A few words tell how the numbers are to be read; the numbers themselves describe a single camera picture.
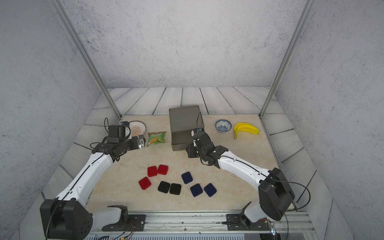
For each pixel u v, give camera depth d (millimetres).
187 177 889
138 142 746
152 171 912
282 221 420
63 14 725
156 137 1014
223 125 1111
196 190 828
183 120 892
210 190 827
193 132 765
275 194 417
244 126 1078
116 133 616
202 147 616
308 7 705
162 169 915
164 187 843
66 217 390
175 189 839
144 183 867
